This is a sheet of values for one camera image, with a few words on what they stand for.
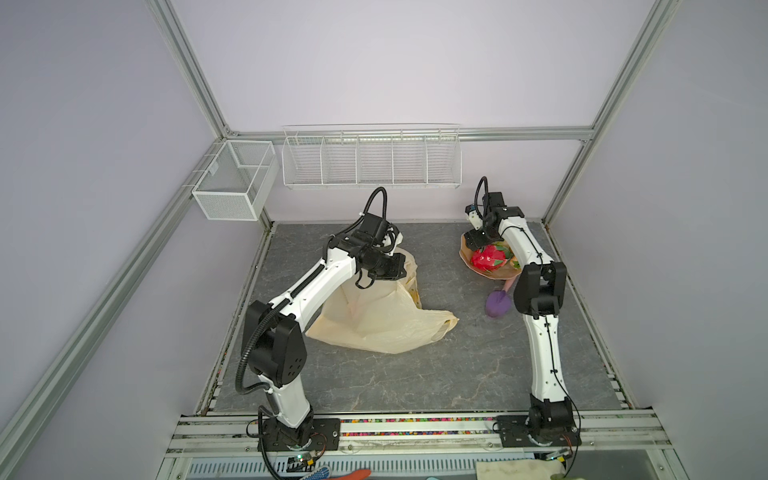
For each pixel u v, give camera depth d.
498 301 0.96
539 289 0.66
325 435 0.74
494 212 0.81
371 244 0.65
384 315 0.80
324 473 0.69
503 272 1.01
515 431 0.73
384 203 0.75
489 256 0.99
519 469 0.68
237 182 1.01
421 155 1.04
